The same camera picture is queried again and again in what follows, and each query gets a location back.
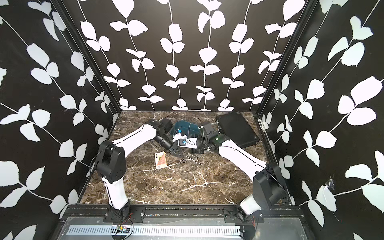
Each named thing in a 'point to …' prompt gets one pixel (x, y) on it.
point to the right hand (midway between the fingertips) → (187, 140)
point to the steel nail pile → (189, 166)
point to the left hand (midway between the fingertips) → (182, 154)
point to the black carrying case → (236, 128)
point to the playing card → (160, 159)
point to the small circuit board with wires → (123, 228)
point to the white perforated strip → (155, 231)
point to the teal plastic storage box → (187, 128)
